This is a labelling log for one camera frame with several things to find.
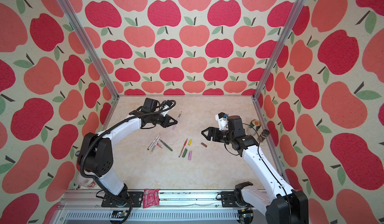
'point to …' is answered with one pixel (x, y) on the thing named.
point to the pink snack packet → (150, 197)
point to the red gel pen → (184, 145)
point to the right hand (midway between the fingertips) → (210, 132)
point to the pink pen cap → (190, 155)
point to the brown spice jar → (263, 135)
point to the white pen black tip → (153, 142)
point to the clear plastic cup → (86, 182)
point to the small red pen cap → (158, 145)
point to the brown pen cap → (204, 144)
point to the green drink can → (256, 124)
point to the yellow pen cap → (190, 142)
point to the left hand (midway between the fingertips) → (178, 123)
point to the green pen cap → (184, 152)
